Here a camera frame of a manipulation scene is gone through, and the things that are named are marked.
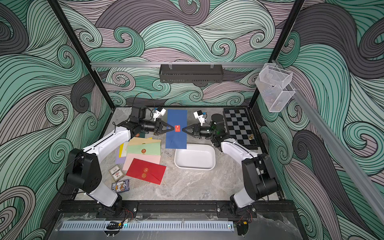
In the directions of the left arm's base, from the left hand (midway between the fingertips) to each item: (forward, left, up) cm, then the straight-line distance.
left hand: (173, 128), depth 75 cm
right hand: (0, -5, -2) cm, 6 cm away
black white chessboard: (+18, -44, -22) cm, 52 cm away
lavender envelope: (-7, +35, -25) cm, 43 cm away
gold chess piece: (+8, -49, -20) cm, 53 cm away
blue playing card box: (-22, +29, -24) cm, 44 cm away
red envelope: (-13, +16, -25) cm, 32 cm away
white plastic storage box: (-3, -13, -26) cm, 29 cm away
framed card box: (-15, +33, -23) cm, 43 cm away
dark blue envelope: (-4, -2, -3) cm, 6 cm away
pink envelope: (-3, +16, -27) cm, 32 cm away
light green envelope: (+2, +15, -25) cm, 30 cm away
